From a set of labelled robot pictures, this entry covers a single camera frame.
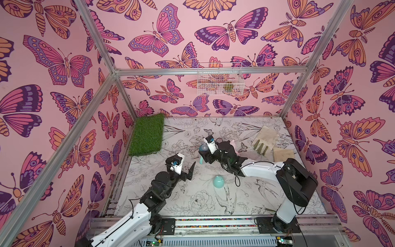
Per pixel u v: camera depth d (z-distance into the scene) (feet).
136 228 1.67
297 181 1.54
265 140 3.47
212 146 2.50
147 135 3.48
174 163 2.04
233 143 2.78
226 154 2.18
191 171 2.24
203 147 2.75
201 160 2.75
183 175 2.21
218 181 2.80
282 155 3.28
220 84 3.48
